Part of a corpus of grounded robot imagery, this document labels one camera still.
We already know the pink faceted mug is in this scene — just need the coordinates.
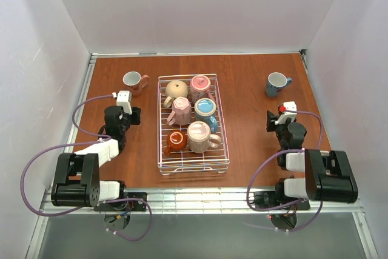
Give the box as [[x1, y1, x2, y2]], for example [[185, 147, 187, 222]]
[[167, 97, 192, 126]]

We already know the beige round mug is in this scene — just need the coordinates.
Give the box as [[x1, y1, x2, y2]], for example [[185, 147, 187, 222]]
[[163, 80, 189, 109]]

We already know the blue butterfly mug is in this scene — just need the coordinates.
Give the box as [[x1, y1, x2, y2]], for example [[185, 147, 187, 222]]
[[194, 98, 219, 133]]

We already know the pearlescent pink mug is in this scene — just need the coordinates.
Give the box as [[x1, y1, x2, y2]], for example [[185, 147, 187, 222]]
[[187, 121, 222, 153]]

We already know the pink ghost pattern mug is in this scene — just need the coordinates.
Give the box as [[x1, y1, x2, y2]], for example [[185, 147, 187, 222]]
[[190, 75, 215, 104]]

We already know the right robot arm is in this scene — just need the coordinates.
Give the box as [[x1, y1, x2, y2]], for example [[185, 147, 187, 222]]
[[266, 110, 358, 203]]

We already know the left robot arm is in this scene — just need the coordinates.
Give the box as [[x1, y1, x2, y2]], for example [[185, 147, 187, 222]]
[[51, 106, 141, 207]]

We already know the blue mug white interior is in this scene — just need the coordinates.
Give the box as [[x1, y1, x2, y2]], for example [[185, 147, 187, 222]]
[[266, 72, 293, 98]]

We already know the pink floral mug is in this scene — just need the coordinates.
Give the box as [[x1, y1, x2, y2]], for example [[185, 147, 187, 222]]
[[122, 71, 149, 96]]

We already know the orange brown mug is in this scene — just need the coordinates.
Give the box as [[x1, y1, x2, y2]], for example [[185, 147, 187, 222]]
[[164, 130, 187, 155]]

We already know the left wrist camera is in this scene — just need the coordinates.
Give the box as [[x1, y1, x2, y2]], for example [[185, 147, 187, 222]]
[[112, 90, 132, 115]]

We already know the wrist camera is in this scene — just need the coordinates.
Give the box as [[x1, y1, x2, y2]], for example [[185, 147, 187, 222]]
[[275, 101, 297, 125], [112, 90, 132, 115]]

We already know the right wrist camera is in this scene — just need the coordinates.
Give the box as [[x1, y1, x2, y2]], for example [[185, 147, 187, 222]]
[[275, 101, 297, 125]]

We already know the white wire dish rack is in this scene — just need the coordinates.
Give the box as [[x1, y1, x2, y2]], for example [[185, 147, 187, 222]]
[[158, 74, 230, 175]]

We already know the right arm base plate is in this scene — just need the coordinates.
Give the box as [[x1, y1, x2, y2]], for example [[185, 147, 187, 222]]
[[249, 190, 296, 208]]

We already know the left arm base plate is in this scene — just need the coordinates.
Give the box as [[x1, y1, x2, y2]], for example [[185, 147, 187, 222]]
[[93, 192, 147, 212]]

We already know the aluminium front rail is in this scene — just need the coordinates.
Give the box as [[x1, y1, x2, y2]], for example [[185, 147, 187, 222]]
[[39, 187, 364, 215]]

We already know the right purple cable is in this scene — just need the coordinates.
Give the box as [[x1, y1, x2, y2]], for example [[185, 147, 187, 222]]
[[244, 110, 324, 233]]

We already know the purple cable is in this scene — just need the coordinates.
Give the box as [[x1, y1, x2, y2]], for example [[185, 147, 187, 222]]
[[244, 110, 324, 233], [21, 93, 153, 241]]

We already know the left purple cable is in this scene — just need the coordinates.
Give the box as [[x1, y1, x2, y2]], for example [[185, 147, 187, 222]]
[[21, 93, 153, 241]]

